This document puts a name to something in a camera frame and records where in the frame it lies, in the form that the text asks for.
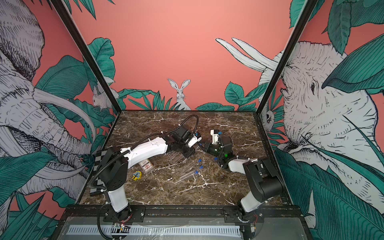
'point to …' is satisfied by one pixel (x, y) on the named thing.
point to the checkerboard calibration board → (96, 190)
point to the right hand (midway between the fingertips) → (196, 142)
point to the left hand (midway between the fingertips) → (195, 149)
